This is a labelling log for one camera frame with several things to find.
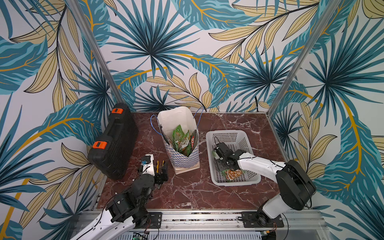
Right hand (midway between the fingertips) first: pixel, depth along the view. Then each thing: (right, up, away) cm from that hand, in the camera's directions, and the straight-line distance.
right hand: (223, 162), depth 91 cm
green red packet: (+3, -7, -3) cm, 8 cm away
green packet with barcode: (-27, +11, -5) cm, 29 cm away
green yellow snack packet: (-28, +16, +7) cm, 33 cm away
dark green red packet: (-34, +17, -14) cm, 40 cm away
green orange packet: (-21, +9, -8) cm, 24 cm away
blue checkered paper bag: (-32, +27, -3) cm, 42 cm away
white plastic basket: (+10, +13, +10) cm, 19 cm away
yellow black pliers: (-33, +2, -24) cm, 41 cm away
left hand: (-35, +3, -17) cm, 39 cm away
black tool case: (-58, +9, -19) cm, 61 cm away
